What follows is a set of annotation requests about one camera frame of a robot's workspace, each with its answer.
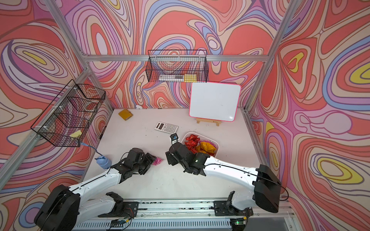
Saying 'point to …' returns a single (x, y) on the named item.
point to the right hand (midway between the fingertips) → (173, 154)
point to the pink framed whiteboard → (214, 101)
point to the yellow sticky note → (76, 134)
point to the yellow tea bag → (206, 147)
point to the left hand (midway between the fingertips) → (156, 160)
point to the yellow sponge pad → (125, 114)
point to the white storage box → (199, 143)
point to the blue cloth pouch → (103, 162)
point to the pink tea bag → (157, 161)
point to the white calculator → (166, 127)
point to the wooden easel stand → (218, 122)
